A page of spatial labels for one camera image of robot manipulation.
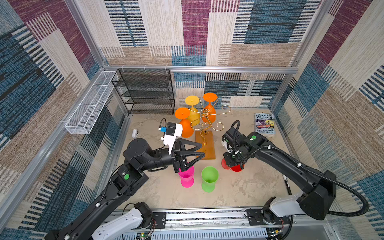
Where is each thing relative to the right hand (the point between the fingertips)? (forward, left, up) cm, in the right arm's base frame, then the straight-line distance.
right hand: (231, 164), depth 76 cm
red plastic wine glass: (-2, -2, +1) cm, 3 cm away
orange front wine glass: (+18, +24, +18) cm, 35 cm away
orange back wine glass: (+20, +11, +17) cm, 28 cm away
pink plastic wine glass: (-6, +22, +1) cm, 23 cm away
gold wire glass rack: (+20, +13, 0) cm, 24 cm away
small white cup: (+29, +59, -10) cm, 67 cm away
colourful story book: (+36, -31, -12) cm, 49 cm away
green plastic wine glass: (-3, +11, -5) cm, 13 cm away
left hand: (-9, +16, +29) cm, 34 cm away
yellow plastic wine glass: (+23, +19, +11) cm, 31 cm away
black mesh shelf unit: (+57, +54, +3) cm, 78 cm away
